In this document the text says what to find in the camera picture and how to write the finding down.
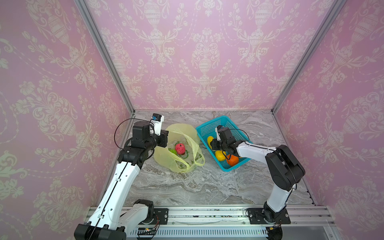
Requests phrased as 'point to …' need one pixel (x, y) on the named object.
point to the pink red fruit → (180, 148)
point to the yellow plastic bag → (186, 134)
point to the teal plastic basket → (208, 129)
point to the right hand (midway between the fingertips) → (212, 142)
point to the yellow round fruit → (220, 155)
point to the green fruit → (173, 151)
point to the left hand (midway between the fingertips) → (168, 132)
